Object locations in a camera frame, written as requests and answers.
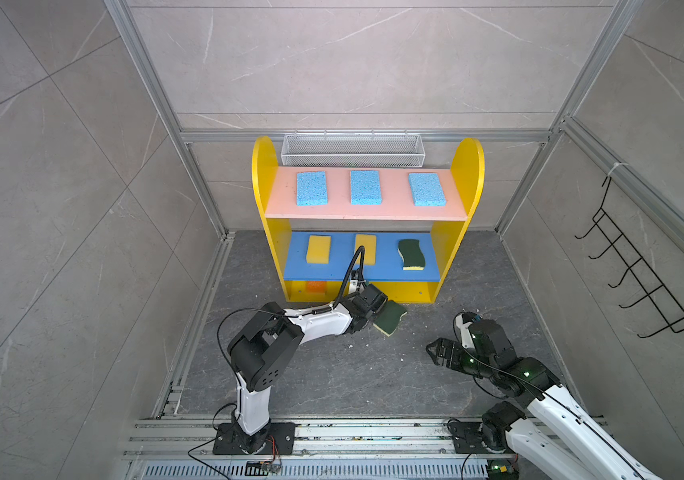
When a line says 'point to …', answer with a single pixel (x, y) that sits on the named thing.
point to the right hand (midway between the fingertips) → (438, 348)
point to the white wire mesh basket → (351, 150)
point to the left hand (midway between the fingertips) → (360, 298)
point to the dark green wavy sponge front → (413, 257)
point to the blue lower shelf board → (388, 256)
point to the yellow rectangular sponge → (369, 241)
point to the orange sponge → (316, 286)
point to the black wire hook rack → (658, 292)
